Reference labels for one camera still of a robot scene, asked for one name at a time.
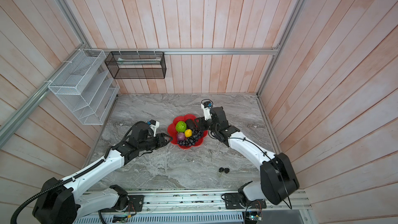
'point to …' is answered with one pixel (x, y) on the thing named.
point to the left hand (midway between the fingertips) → (170, 142)
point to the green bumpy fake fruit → (181, 126)
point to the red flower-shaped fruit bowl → (173, 134)
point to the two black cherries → (226, 170)
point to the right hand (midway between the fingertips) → (196, 118)
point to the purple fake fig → (181, 136)
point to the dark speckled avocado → (190, 124)
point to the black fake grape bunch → (196, 134)
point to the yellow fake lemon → (188, 132)
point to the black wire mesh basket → (137, 65)
